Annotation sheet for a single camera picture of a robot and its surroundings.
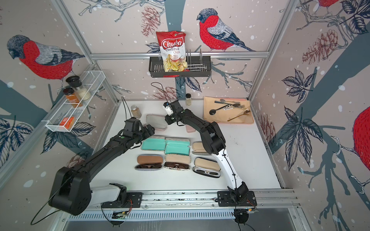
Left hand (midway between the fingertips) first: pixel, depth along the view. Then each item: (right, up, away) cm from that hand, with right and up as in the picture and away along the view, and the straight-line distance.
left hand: (152, 128), depth 87 cm
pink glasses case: (+1, +3, +14) cm, 14 cm away
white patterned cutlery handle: (+55, +13, +27) cm, 62 cm away
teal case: (+1, -10, +4) cm, 11 cm away
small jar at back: (+22, +19, +25) cm, 39 cm away
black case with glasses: (+35, -23, -5) cm, 43 cm away
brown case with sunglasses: (-2, -21, -2) cm, 21 cm away
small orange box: (-33, +6, -23) cm, 40 cm away
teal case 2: (+15, -12, +4) cm, 20 cm away
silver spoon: (+52, +20, +32) cm, 64 cm away
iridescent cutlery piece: (+49, +19, +32) cm, 61 cm away
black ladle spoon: (+42, +10, +24) cm, 50 cm away
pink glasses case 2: (+23, -2, +13) cm, 27 cm away
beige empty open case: (+30, -14, +4) cm, 33 cm away
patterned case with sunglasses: (+17, -20, -4) cm, 26 cm away
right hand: (+6, +5, +14) cm, 16 cm away
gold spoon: (+68, +10, +23) cm, 72 cm away
